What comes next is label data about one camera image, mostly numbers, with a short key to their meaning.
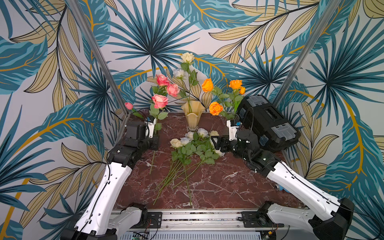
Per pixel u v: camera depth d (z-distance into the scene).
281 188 0.49
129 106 0.82
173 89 0.73
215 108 0.75
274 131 0.88
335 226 0.37
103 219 0.37
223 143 0.62
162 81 0.73
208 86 0.75
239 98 0.88
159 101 0.64
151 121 0.61
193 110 0.99
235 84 0.86
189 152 0.96
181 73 0.91
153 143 0.63
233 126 0.62
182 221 0.75
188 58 0.85
